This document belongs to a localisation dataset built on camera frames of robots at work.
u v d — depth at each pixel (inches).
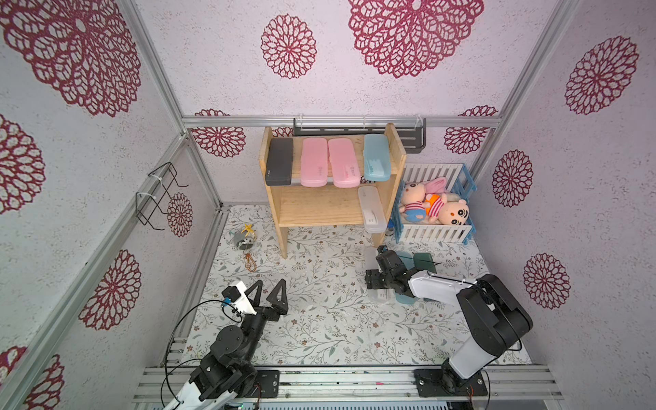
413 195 41.3
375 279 33.7
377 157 28.1
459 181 44.7
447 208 39.7
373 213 34.3
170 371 27.7
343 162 27.9
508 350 18.4
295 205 36.4
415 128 37.0
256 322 24.4
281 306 24.9
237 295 23.4
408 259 32.8
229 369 21.8
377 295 35.3
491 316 18.2
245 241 39.4
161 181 30.8
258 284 28.3
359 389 28.8
